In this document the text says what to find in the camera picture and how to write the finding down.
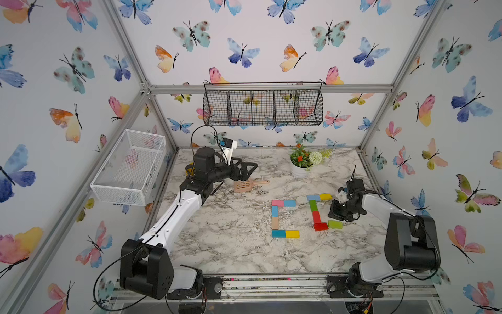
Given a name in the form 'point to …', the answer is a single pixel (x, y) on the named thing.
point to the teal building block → (278, 233)
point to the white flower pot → (298, 171)
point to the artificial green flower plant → (301, 158)
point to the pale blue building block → (313, 197)
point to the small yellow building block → (292, 234)
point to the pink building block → (280, 203)
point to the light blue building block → (275, 210)
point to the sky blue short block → (288, 203)
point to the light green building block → (335, 224)
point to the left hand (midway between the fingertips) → (250, 161)
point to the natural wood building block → (275, 223)
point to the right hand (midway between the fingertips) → (332, 213)
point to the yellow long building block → (325, 196)
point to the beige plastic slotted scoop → (246, 185)
